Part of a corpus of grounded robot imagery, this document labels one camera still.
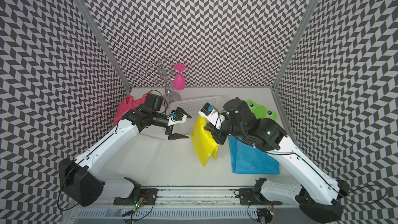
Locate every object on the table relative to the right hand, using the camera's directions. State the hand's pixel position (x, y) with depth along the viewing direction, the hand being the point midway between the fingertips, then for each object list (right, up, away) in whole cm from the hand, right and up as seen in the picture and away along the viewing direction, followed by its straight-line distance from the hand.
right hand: (208, 130), depth 61 cm
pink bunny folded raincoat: (-55, +9, +47) cm, 73 cm away
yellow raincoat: (-2, -4, -1) cm, 5 cm away
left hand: (-10, 0, +11) cm, 15 cm away
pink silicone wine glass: (-19, +25, +38) cm, 50 cm away
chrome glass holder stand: (-26, +29, +31) cm, 50 cm away
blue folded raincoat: (+21, -21, +24) cm, 38 cm away
